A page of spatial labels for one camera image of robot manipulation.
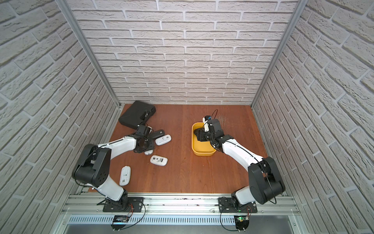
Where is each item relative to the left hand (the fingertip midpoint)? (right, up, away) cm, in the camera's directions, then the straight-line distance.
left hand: (151, 143), depth 95 cm
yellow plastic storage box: (+33, -2, -3) cm, 33 cm away
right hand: (+33, +8, -7) cm, 35 cm away
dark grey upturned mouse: (+2, +6, +5) cm, 8 cm away
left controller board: (-9, -34, -25) cm, 43 cm away
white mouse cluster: (0, -5, -6) cm, 7 cm away
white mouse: (+8, +2, +1) cm, 8 cm away
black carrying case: (-18, +17, +11) cm, 28 cm away
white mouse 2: (-11, -16, -14) cm, 24 cm away
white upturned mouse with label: (+7, -9, -8) cm, 13 cm away
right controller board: (+52, -34, -25) cm, 67 cm away
